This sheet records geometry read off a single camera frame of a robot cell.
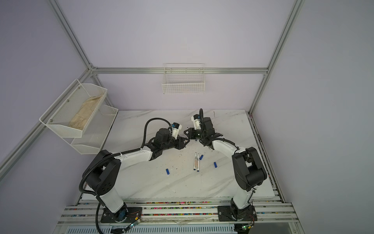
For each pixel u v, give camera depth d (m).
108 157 0.48
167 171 0.88
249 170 0.48
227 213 0.73
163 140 0.71
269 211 0.76
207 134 0.72
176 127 0.79
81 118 0.77
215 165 0.91
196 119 0.82
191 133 0.79
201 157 0.94
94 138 0.91
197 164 0.91
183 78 0.95
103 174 0.46
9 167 0.50
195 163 0.91
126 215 0.72
